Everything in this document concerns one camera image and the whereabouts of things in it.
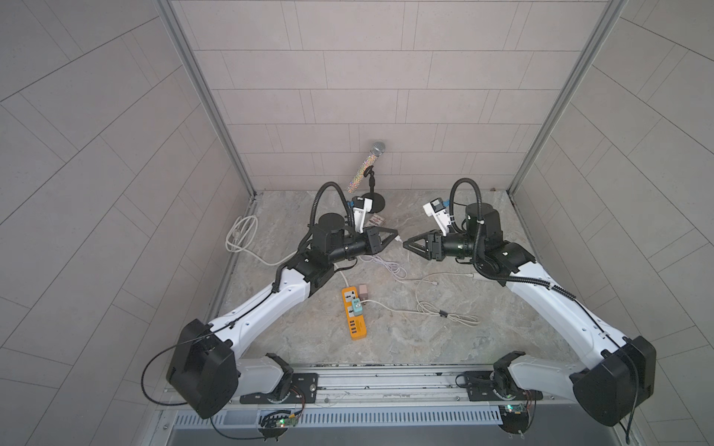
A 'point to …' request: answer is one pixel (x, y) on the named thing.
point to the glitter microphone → (376, 150)
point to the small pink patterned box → (376, 219)
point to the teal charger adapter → (357, 307)
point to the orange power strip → (356, 322)
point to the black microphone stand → (377, 200)
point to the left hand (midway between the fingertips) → (401, 236)
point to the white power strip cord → (242, 233)
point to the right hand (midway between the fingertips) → (409, 246)
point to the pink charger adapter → (363, 292)
